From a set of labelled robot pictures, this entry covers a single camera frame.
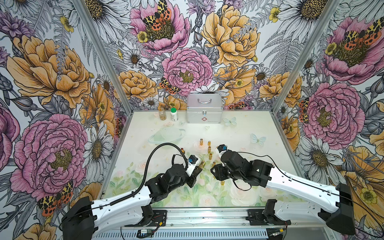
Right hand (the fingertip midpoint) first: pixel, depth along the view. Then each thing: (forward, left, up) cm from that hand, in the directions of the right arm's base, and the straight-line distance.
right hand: (216, 174), depth 73 cm
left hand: (+3, +9, -3) cm, 10 cm away
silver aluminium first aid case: (+51, +2, -4) cm, 51 cm away
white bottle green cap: (+50, +25, -8) cm, 56 cm away
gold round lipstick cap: (+27, +1, -13) cm, 30 cm away
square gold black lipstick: (+20, +18, -10) cm, 29 cm away
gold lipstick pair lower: (0, -5, -13) cm, 14 cm away
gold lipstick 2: (+4, +6, +2) cm, 8 cm away
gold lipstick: (+27, +5, -13) cm, 31 cm away
